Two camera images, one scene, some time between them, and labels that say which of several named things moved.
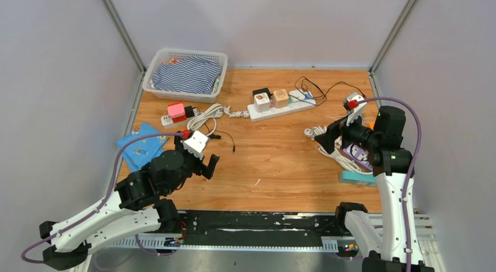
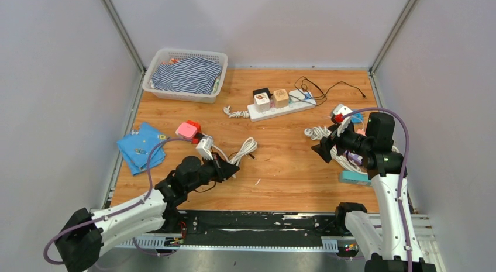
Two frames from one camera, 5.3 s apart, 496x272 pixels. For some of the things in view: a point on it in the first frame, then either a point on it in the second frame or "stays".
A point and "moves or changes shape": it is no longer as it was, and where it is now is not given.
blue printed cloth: x=138 y=152 stays
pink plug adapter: x=176 y=110 moves or changes shape
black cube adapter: x=265 y=90 stays
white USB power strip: x=166 y=120 moves or changes shape
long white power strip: x=254 y=115 stays
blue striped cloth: x=193 y=75 stays
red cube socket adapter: x=180 y=118 moves or changes shape
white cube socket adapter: x=262 y=102 stays
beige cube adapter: x=281 y=98 stays
